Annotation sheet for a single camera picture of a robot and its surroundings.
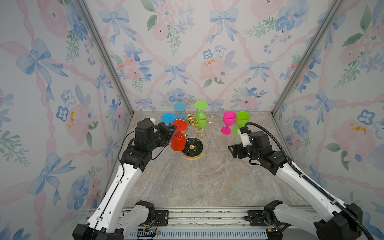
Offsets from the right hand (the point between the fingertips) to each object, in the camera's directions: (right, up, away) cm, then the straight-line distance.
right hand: (235, 144), depth 80 cm
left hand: (-29, +11, -11) cm, 33 cm away
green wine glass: (+9, +15, +18) cm, 25 cm away
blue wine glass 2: (-29, +20, +2) cm, 36 cm away
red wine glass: (-30, +2, -4) cm, 30 cm away
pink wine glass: (+1, +15, +18) cm, 24 cm away
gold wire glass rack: (-22, -4, +18) cm, 29 cm away
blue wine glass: (-35, +13, -3) cm, 37 cm away
